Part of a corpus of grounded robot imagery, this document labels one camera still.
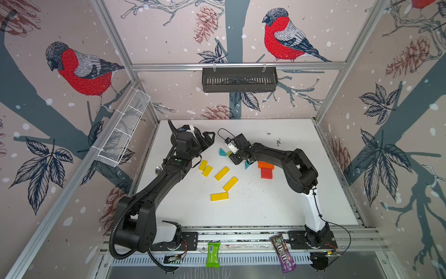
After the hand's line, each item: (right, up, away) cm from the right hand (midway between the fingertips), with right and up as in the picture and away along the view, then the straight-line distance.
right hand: (235, 152), depth 102 cm
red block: (+17, -9, -7) cm, 21 cm away
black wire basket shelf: (0, +45, +4) cm, 45 cm away
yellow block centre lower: (-3, -16, -10) cm, 19 cm away
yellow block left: (-16, -10, -7) cm, 20 cm away
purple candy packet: (+19, -40, -34) cm, 55 cm away
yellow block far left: (-19, -7, -5) cm, 21 cm away
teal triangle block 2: (+6, -7, -5) cm, 10 cm away
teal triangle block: (-8, 0, -1) cm, 8 cm away
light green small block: (-4, +1, -8) cm, 9 cm away
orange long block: (+15, -6, -5) cm, 17 cm away
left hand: (-11, +12, -20) cm, 26 cm away
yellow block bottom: (-9, -21, -15) cm, 28 cm away
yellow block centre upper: (-8, -11, -8) cm, 15 cm away
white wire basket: (-61, +3, -19) cm, 64 cm away
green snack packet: (-10, -37, -32) cm, 50 cm away
